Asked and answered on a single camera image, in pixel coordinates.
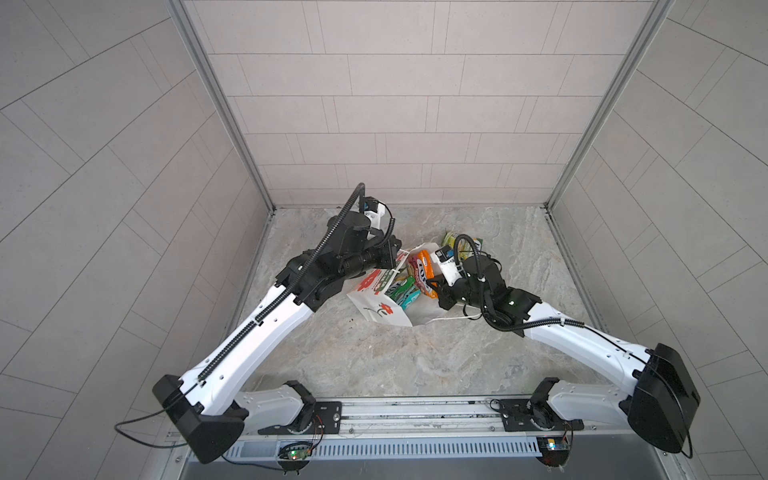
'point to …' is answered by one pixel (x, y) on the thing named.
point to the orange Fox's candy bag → (422, 270)
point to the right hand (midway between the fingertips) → (426, 283)
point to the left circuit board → (297, 451)
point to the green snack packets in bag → (404, 292)
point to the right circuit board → (554, 450)
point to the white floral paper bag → (368, 288)
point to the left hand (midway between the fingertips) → (410, 242)
